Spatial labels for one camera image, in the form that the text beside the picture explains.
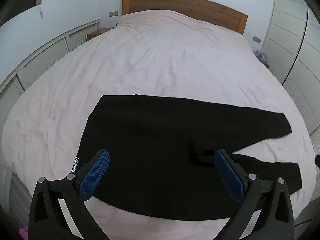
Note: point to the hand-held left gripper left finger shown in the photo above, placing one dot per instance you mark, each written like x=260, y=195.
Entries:
x=96, y=173

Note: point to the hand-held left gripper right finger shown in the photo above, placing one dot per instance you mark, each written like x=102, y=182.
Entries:
x=228, y=175

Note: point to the black pants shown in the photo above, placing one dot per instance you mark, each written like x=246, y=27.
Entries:
x=150, y=142

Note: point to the pink plastic stool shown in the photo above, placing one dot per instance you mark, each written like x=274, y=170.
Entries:
x=24, y=233

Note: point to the wooden bedside table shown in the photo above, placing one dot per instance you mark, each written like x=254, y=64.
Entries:
x=266, y=65
x=100, y=32

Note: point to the blue tissue pack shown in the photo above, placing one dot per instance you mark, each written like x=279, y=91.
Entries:
x=262, y=55

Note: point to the white wardrobe doors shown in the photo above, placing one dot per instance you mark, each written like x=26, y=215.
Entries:
x=285, y=30

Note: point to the wooden headboard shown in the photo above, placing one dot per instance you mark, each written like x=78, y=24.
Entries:
x=187, y=5

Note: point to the beige wall switch plate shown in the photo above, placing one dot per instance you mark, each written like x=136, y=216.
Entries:
x=256, y=39
x=113, y=14

